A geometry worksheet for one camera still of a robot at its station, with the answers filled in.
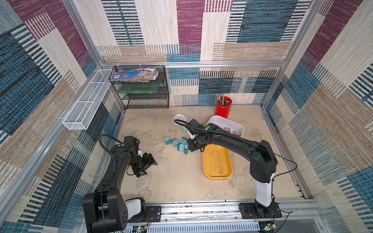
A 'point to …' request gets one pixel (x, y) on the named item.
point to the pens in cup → (221, 100)
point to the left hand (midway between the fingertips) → (152, 167)
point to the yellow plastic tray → (217, 161)
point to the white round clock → (179, 116)
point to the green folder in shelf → (137, 88)
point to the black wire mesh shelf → (161, 99)
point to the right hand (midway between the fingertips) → (195, 147)
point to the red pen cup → (224, 111)
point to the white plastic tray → (224, 122)
